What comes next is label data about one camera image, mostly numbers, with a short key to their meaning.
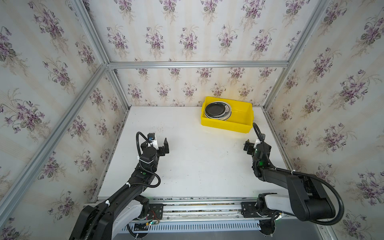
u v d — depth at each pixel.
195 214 0.73
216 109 1.10
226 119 1.06
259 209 0.67
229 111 1.07
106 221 0.39
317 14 0.73
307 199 0.42
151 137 0.69
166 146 0.76
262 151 0.68
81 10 0.70
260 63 0.96
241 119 1.11
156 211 0.73
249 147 0.81
